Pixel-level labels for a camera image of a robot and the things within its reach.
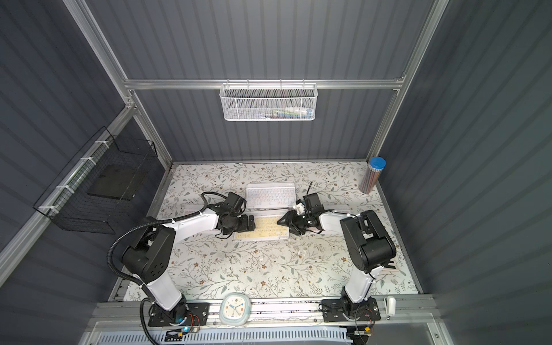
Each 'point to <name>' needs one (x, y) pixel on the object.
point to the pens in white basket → (292, 112)
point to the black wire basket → (66, 201)
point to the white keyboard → (270, 195)
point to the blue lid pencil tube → (371, 174)
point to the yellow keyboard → (267, 227)
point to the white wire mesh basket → (268, 102)
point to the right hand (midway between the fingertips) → (283, 225)
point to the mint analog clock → (235, 309)
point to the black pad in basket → (117, 181)
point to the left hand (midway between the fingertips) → (250, 230)
